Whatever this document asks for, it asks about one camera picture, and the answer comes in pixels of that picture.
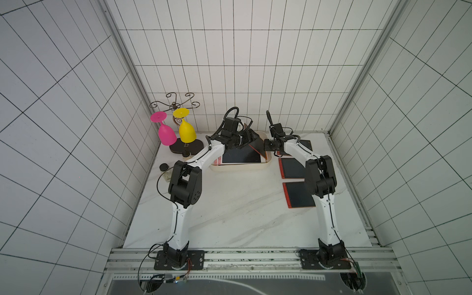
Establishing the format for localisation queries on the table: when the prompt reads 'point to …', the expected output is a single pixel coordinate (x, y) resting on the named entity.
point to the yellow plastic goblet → (187, 131)
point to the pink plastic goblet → (166, 135)
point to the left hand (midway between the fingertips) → (254, 140)
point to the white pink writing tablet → (239, 154)
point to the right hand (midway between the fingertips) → (270, 141)
